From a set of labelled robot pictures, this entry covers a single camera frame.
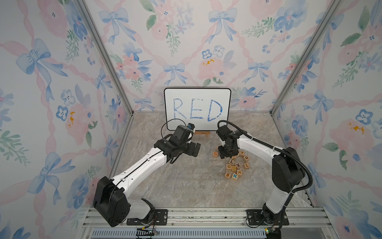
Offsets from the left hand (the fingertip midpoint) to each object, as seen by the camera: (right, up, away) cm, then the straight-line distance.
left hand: (193, 143), depth 80 cm
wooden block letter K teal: (+24, -19, +5) cm, 31 cm away
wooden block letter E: (+20, -19, +6) cm, 28 cm away
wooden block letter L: (+32, -14, +10) cm, 37 cm away
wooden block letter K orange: (+27, -17, +6) cm, 32 cm away
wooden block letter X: (+27, -14, +10) cm, 32 cm away
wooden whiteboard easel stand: (+9, +5, +21) cm, 24 cm away
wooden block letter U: (+14, -8, +14) cm, 21 cm away
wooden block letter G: (+33, -10, +12) cm, 37 cm away
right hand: (+20, -7, +10) cm, 23 cm away
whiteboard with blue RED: (+7, +21, +15) cm, 27 cm away
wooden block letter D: (+21, -15, +9) cm, 28 cm away
